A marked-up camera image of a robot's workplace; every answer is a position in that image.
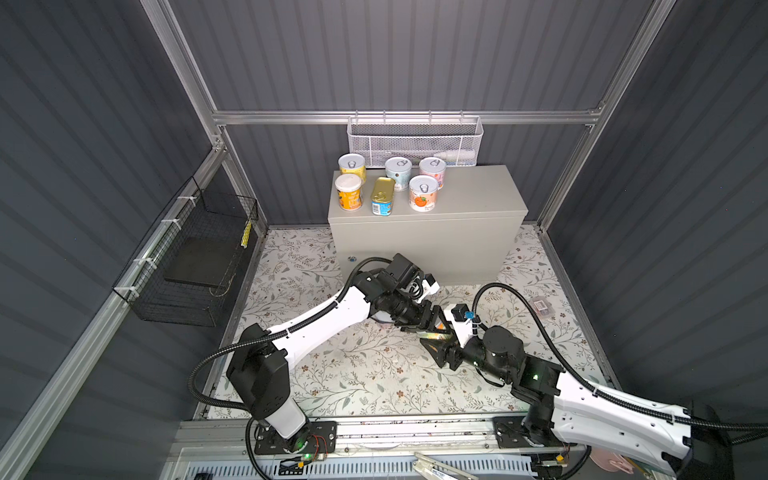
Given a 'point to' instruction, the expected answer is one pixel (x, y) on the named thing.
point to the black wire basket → (179, 273)
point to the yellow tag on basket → (245, 239)
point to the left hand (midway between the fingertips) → (442, 331)
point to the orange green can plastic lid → (434, 335)
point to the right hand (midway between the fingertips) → (434, 333)
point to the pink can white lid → (383, 319)
